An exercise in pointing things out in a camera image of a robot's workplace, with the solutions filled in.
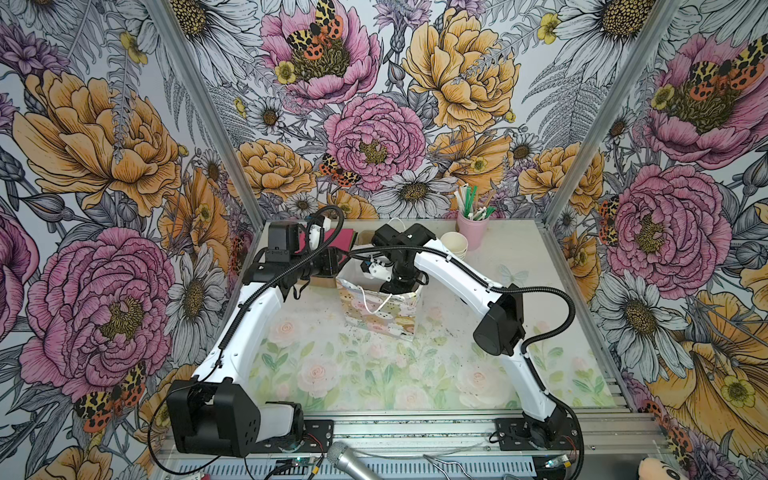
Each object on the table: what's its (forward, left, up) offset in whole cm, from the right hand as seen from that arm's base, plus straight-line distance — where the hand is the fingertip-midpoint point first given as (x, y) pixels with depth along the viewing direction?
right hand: (403, 300), depth 84 cm
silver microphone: (-35, +15, -9) cm, 39 cm away
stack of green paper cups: (+21, -18, 0) cm, 28 cm away
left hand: (+4, +15, +11) cm, 19 cm away
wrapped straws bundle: (+37, -24, +4) cm, 44 cm away
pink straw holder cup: (+28, -26, -2) cm, 38 cm away
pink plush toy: (-39, -53, -7) cm, 66 cm away
